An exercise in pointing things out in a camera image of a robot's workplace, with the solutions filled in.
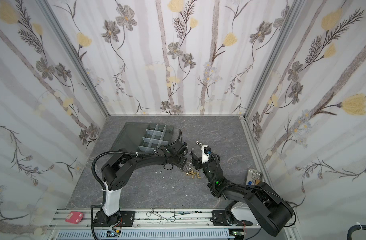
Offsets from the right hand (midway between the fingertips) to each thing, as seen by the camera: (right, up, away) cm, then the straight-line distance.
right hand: (198, 150), depth 81 cm
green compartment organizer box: (-37, +7, +21) cm, 43 cm away
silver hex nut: (+1, +3, +23) cm, 23 cm away
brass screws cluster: (-2, -15, +7) cm, 17 cm away
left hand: (-8, -9, +13) cm, 17 cm away
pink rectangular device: (-63, -33, -8) cm, 71 cm away
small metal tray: (+34, -17, +7) cm, 39 cm away
